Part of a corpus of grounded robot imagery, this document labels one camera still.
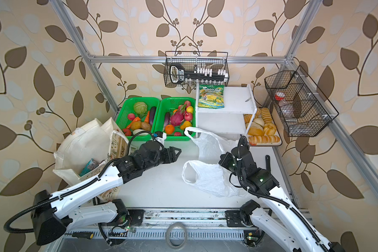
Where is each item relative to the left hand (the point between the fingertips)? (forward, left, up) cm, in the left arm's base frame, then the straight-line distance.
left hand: (179, 151), depth 73 cm
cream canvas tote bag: (+2, +49, -7) cm, 49 cm away
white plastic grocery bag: (-9, -13, -4) cm, 16 cm away
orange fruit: (+26, +10, -17) cm, 33 cm away
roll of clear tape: (-29, +3, -18) cm, 34 cm away
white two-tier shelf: (+26, -30, -8) cm, 41 cm away
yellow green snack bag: (+23, -15, +14) cm, 31 cm away
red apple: (+36, -2, -15) cm, 39 cm away
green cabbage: (+42, +33, -14) cm, 55 cm away
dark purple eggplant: (+43, +25, -18) cm, 53 cm away
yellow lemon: (+42, -2, -15) cm, 45 cm away
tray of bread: (+27, -53, -19) cm, 63 cm away
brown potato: (+28, +27, -16) cm, 42 cm away
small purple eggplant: (+36, +14, -19) cm, 43 cm away
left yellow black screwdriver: (-33, +38, -19) cm, 54 cm away
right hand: (-2, -20, -1) cm, 20 cm away
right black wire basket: (+16, -59, +13) cm, 62 cm away
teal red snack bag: (-3, +46, -10) cm, 47 cm away
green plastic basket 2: (+50, +12, -17) cm, 54 cm away
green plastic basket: (+43, +44, -14) cm, 63 cm away
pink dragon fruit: (+33, +6, -14) cm, 36 cm away
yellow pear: (+30, -1, -16) cm, 34 cm away
